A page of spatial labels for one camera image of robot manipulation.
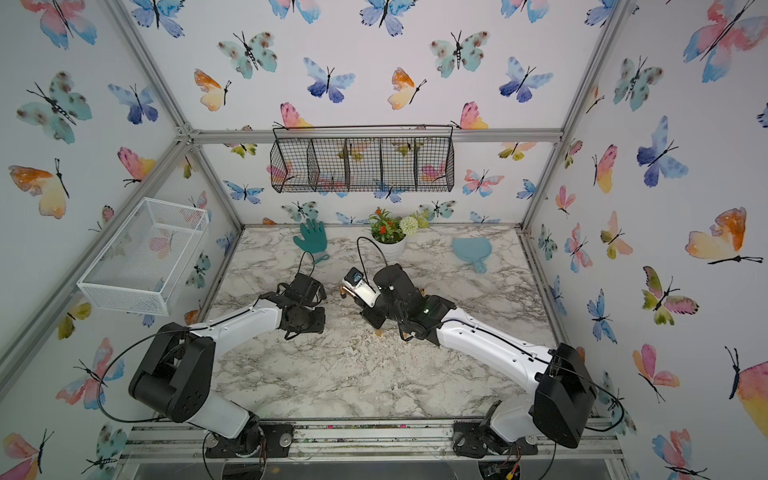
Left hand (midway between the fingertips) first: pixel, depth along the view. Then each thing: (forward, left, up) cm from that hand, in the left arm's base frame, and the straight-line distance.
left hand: (324, 320), depth 92 cm
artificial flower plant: (+25, -20, +13) cm, 35 cm away
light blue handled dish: (+30, -52, -4) cm, 60 cm away
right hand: (-3, -13, +19) cm, 24 cm away
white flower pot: (+24, -22, +4) cm, 33 cm away
